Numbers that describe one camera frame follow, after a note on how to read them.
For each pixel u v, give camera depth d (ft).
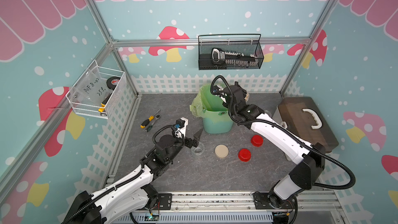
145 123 3.37
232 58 2.92
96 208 1.35
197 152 2.98
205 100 2.99
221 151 2.95
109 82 2.60
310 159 1.37
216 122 2.74
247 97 2.21
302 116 2.84
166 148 1.81
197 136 2.29
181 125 2.02
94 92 2.27
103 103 2.07
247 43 2.98
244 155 2.87
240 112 1.82
